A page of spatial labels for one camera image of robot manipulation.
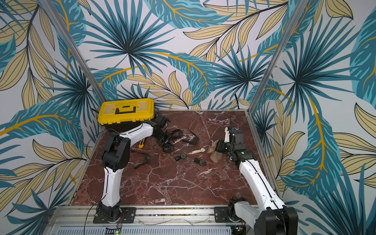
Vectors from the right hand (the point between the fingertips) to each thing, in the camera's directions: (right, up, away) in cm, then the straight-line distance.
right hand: (218, 142), depth 82 cm
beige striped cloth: (-1, -8, +4) cm, 9 cm away
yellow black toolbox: (-62, +16, +13) cm, 66 cm away
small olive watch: (-9, -13, +9) cm, 18 cm away
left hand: (-26, -2, +14) cm, 30 cm away
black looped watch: (-16, +1, +22) cm, 27 cm away
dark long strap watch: (-42, -10, +10) cm, 44 cm away
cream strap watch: (-8, -7, +15) cm, 18 cm away
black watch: (-30, -5, +13) cm, 33 cm away
